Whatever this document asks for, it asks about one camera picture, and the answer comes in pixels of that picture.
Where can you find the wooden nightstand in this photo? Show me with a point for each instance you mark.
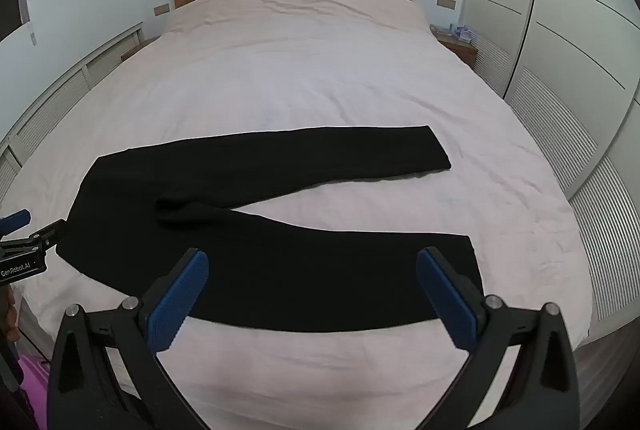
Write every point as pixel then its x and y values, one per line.
pixel 462 53
pixel 137 49

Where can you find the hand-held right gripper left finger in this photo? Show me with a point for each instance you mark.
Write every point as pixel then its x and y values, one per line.
pixel 177 297

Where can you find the black pants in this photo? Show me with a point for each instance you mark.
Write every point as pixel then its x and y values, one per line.
pixel 300 270

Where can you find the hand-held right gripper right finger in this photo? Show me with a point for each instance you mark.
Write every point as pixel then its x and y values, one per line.
pixel 447 300

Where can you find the white louvred panel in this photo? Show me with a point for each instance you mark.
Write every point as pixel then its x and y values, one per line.
pixel 590 190

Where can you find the person's left hand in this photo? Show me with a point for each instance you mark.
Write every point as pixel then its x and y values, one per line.
pixel 9 315

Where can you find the bed with pink sheet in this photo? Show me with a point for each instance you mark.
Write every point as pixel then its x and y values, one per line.
pixel 300 60

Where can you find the pink plastic object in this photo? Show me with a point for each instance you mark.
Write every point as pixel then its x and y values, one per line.
pixel 35 380

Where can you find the tan wall switch plate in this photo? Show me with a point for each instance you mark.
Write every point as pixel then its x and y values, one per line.
pixel 446 2
pixel 161 9

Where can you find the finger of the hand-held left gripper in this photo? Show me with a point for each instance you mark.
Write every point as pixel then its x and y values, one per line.
pixel 15 220
pixel 42 237

